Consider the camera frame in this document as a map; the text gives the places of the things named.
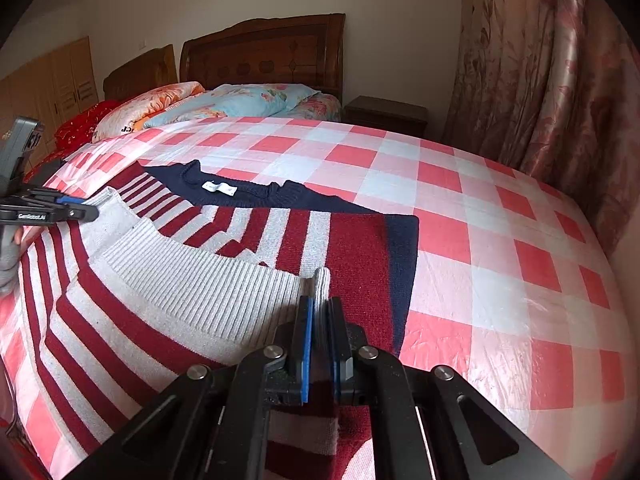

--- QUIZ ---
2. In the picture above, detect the light wooden wardrobe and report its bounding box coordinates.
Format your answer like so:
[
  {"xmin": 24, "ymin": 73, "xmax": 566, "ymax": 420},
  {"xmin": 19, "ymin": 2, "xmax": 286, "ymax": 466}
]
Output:
[{"xmin": 0, "ymin": 36, "xmax": 99, "ymax": 162}]

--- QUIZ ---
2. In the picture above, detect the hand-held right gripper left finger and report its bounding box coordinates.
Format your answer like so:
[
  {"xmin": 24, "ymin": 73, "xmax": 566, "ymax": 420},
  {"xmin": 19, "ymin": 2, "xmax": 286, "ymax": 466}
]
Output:
[{"xmin": 62, "ymin": 296, "xmax": 315, "ymax": 480}]

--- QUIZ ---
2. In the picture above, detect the large carved wooden headboard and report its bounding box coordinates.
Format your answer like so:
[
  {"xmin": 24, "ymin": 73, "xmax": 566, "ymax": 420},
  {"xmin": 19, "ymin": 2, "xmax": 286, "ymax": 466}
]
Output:
[{"xmin": 179, "ymin": 13, "xmax": 347, "ymax": 107}]

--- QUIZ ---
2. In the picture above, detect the person's left forearm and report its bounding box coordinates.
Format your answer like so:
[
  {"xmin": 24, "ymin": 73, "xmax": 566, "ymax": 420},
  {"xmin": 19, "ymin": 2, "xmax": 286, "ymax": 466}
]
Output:
[{"xmin": 0, "ymin": 227, "xmax": 25, "ymax": 297}]

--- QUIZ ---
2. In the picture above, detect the red patterned blanket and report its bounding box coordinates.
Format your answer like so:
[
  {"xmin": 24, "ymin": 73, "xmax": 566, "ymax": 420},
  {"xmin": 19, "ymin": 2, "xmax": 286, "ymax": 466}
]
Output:
[{"xmin": 52, "ymin": 100, "xmax": 123, "ymax": 152}]

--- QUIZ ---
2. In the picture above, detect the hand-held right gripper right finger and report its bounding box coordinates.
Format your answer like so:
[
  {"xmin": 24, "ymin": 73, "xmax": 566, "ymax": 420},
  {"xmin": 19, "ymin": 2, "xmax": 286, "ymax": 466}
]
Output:
[{"xmin": 325, "ymin": 297, "xmax": 573, "ymax": 480}]

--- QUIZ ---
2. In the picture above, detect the red grey striped knit sweater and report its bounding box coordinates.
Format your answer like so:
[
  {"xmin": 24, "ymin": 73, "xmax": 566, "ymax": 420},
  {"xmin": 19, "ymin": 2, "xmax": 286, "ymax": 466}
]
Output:
[{"xmin": 17, "ymin": 160, "xmax": 420, "ymax": 480}]

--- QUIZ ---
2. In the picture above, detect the pink white checked bed cover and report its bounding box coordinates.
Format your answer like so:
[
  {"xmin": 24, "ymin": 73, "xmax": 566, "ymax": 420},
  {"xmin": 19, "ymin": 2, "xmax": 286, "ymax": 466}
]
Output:
[{"xmin": 0, "ymin": 116, "xmax": 632, "ymax": 480}]

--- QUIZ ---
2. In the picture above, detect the small wooden headboard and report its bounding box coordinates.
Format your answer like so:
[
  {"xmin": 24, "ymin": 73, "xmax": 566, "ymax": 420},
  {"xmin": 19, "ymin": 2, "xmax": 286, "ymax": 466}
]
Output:
[{"xmin": 102, "ymin": 44, "xmax": 179, "ymax": 103}]

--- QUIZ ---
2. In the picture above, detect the light blue floral pillow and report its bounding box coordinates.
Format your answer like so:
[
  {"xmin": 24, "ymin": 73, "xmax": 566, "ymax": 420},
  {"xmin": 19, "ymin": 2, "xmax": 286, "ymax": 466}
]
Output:
[{"xmin": 142, "ymin": 83, "xmax": 322, "ymax": 128}]

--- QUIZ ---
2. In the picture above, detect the dark wooden nightstand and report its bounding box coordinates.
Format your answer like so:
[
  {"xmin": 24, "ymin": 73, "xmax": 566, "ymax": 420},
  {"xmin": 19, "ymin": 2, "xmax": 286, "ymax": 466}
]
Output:
[{"xmin": 344, "ymin": 96, "xmax": 429, "ymax": 137}]

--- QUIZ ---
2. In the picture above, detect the orange floral pillow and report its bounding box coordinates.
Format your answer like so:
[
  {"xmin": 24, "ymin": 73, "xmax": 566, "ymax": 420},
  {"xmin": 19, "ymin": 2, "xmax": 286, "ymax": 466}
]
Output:
[{"xmin": 91, "ymin": 81, "xmax": 206, "ymax": 143}]

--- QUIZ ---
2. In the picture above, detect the pink floral curtain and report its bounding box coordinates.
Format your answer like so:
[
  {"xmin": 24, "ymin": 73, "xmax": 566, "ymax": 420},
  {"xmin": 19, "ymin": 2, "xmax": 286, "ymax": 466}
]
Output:
[{"xmin": 439, "ymin": 0, "xmax": 640, "ymax": 257}]

